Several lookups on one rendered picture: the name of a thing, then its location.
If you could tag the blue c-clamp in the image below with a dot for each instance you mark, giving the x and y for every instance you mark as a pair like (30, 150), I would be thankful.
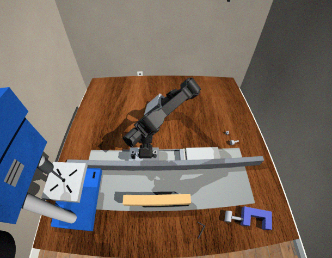
(247, 213)

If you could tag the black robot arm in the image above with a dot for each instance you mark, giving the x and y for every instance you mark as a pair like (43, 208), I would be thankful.
(151, 122)

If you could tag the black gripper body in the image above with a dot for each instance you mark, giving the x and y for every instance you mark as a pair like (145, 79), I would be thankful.
(145, 151)

